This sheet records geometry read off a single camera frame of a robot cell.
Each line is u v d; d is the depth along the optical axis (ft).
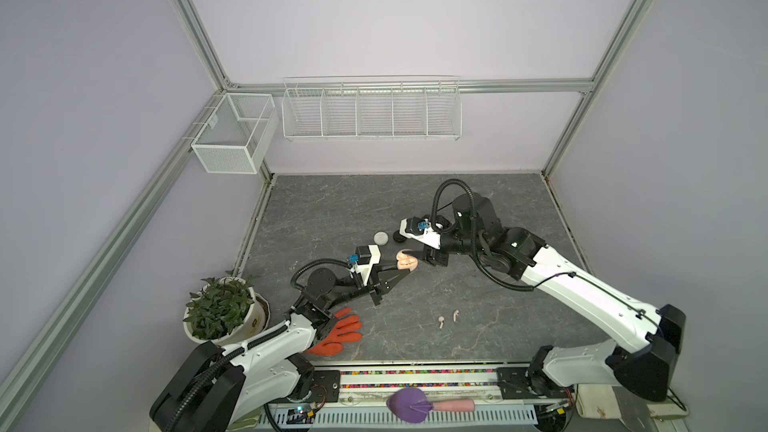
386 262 2.25
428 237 1.87
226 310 2.31
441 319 2.76
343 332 2.68
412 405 2.31
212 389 1.33
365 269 2.04
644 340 1.30
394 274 2.21
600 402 2.28
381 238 3.22
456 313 2.78
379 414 2.32
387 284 2.19
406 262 2.22
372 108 3.26
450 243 1.96
